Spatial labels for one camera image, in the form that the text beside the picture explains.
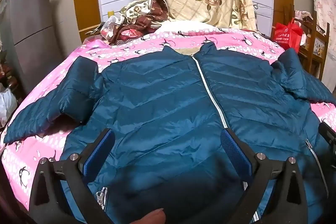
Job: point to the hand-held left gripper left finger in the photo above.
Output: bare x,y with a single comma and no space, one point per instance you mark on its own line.
98,153

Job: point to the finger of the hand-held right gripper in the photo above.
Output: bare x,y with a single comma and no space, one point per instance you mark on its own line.
328,137

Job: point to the red shopping bag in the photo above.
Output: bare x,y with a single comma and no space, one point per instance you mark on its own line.
287,33

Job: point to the grey refrigerator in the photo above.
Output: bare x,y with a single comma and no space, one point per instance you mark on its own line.
31,16

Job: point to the teal puffer jacket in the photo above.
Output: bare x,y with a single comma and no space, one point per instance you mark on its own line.
157,98

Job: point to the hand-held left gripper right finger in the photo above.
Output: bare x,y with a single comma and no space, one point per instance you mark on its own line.
235,150

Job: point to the wooden chair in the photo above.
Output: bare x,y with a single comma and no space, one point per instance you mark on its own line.
313,50

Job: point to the white plastic bag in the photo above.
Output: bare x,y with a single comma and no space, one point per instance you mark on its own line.
6,106

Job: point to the pink penguin print blanket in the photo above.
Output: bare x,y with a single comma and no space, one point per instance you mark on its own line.
39,145

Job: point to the person's left hand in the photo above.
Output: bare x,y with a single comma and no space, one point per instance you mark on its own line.
153,217

